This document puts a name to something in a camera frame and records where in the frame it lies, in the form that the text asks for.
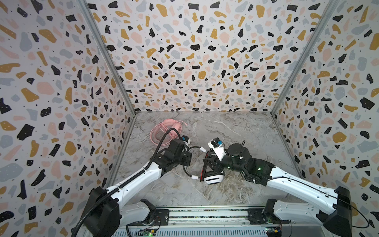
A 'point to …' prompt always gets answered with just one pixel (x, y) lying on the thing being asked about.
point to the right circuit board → (272, 232)
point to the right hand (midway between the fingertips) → (204, 155)
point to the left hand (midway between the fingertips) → (192, 153)
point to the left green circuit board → (150, 232)
